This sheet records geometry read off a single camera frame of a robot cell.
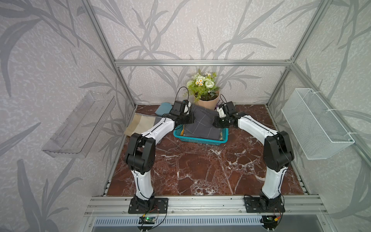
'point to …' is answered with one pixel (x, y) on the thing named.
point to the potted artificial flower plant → (204, 89)
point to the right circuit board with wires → (270, 222)
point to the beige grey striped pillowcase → (140, 123)
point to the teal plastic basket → (178, 133)
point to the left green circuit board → (146, 220)
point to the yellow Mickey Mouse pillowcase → (182, 132)
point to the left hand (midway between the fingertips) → (194, 116)
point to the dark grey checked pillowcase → (203, 125)
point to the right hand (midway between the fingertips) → (213, 122)
